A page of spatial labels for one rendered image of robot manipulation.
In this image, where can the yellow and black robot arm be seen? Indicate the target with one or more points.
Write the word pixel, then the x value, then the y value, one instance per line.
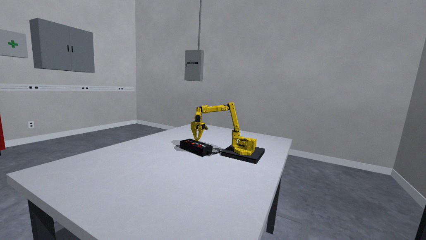
pixel 245 146

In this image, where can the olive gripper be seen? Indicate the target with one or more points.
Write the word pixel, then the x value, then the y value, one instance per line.
pixel 200 126

